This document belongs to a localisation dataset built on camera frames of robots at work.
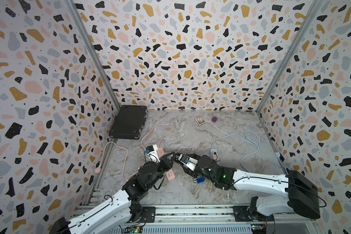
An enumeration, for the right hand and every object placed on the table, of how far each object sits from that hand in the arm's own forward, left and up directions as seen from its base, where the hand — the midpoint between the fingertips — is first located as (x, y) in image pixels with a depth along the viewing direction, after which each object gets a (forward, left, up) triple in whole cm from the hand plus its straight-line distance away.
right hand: (186, 159), depth 77 cm
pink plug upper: (+7, -17, -9) cm, 21 cm away
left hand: (0, +5, +6) cm, 8 cm away
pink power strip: (-3, +10, -13) cm, 17 cm away
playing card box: (+41, -9, -14) cm, 44 cm away
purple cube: (+44, -21, -16) cm, 51 cm away
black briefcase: (+36, +43, -10) cm, 57 cm away
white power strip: (+14, -17, -15) cm, 27 cm away
